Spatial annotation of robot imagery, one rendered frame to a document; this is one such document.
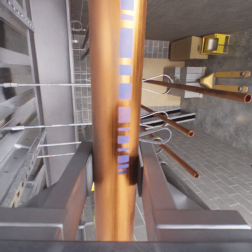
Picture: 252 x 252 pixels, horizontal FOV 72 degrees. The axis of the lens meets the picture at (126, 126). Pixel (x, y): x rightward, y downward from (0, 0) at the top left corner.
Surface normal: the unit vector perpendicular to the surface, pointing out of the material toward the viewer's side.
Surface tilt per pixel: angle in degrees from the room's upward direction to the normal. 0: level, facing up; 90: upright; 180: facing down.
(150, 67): 90
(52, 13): 90
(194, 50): 90
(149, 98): 90
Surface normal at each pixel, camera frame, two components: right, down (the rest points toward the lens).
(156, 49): 0.27, 0.30
